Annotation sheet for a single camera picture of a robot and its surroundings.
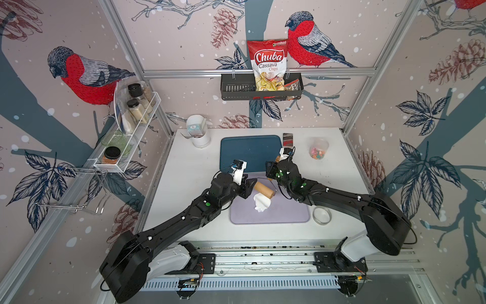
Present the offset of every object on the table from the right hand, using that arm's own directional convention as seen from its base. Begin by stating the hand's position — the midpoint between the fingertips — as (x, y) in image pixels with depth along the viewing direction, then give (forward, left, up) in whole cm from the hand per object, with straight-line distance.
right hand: (265, 162), depth 86 cm
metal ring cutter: (-18, -27, -17) cm, 36 cm away
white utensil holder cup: (+22, +35, -11) cm, 43 cm away
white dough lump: (-13, +1, -16) cm, 20 cm away
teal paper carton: (+24, +39, -3) cm, 46 cm away
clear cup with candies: (+18, -31, -10) cm, 38 cm away
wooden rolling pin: (-12, 0, -4) cm, 13 cm away
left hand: (-9, +4, +3) cm, 11 cm away
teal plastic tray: (+20, +5, -16) cm, 26 cm away
